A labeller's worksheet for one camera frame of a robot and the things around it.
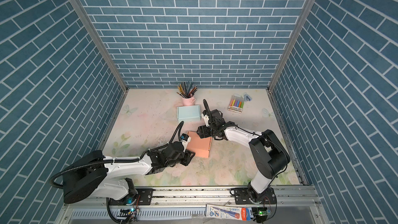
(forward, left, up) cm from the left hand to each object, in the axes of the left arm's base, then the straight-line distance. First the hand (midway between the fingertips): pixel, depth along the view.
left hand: (194, 155), depth 84 cm
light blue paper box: (+29, +5, -1) cm, 29 cm away
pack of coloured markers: (+38, -29, -3) cm, 48 cm away
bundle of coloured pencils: (+43, +6, +8) cm, 44 cm away
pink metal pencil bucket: (+34, +5, +4) cm, 35 cm away
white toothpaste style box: (-26, -16, -2) cm, 30 cm away
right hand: (+15, -4, +2) cm, 15 cm away
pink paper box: (+4, -4, +2) cm, 6 cm away
